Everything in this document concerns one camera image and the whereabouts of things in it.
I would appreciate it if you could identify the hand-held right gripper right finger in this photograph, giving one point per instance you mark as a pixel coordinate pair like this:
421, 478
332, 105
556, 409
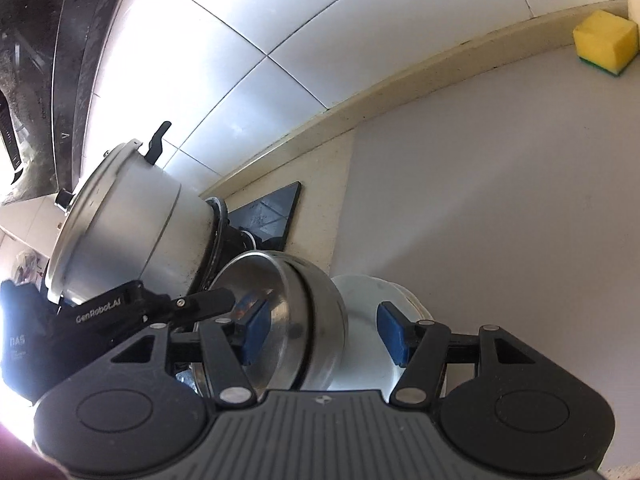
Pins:
395, 335

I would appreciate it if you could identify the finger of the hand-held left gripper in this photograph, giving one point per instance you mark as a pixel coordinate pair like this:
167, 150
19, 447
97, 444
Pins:
200, 305

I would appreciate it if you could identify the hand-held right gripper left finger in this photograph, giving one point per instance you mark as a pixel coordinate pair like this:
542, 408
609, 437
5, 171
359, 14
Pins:
255, 332

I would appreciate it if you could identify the person's left forearm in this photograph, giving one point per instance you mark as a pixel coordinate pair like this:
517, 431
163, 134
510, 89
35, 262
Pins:
20, 455

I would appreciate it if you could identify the aluminium pressure cooker pot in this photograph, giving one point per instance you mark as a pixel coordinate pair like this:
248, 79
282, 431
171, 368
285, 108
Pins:
135, 220

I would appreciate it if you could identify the black glass gas stove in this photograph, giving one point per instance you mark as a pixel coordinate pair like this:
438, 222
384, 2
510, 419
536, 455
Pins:
270, 210

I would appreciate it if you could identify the black range hood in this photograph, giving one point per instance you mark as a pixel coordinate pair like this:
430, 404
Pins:
75, 85

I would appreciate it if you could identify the yellow green sponge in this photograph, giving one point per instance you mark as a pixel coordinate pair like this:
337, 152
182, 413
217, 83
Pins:
605, 40

